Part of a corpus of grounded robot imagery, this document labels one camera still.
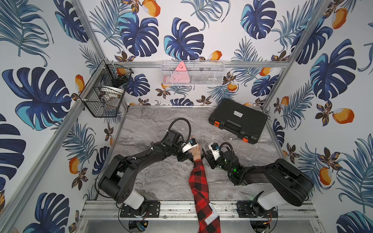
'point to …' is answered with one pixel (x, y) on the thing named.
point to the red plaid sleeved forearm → (209, 221)
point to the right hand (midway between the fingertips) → (206, 152)
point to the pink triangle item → (180, 74)
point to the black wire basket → (104, 90)
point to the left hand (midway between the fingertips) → (189, 149)
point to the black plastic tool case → (245, 121)
